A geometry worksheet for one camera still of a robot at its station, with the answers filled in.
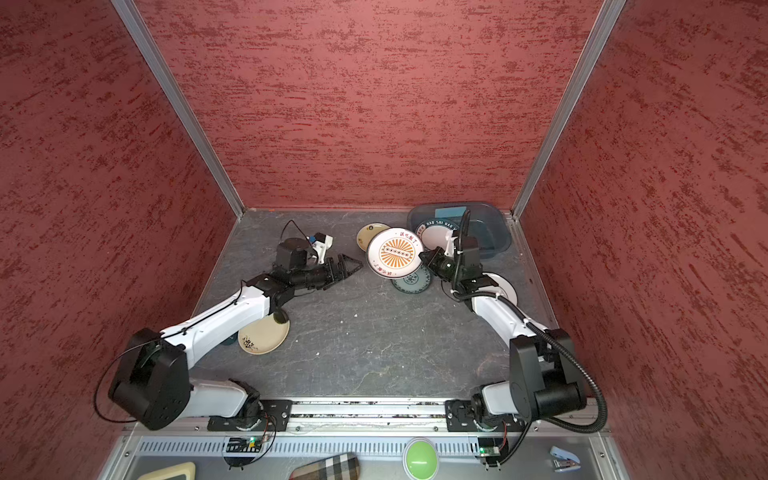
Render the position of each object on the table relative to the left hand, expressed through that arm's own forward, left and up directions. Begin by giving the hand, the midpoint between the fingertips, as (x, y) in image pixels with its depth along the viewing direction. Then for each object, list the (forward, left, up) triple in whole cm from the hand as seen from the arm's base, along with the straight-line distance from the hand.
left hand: (355, 275), depth 81 cm
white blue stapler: (-40, -52, -16) cm, 67 cm away
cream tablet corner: (-43, +36, -16) cm, 58 cm away
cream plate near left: (-12, +28, -16) cm, 34 cm away
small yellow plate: (+31, 0, -16) cm, 35 cm away
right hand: (+6, -17, -1) cm, 18 cm away
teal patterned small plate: (+8, -18, -17) cm, 26 cm away
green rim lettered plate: (+30, -26, -16) cm, 43 cm away
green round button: (-40, -18, -15) cm, 47 cm away
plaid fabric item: (-42, 0, -14) cm, 44 cm away
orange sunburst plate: (+10, -11, -2) cm, 15 cm away
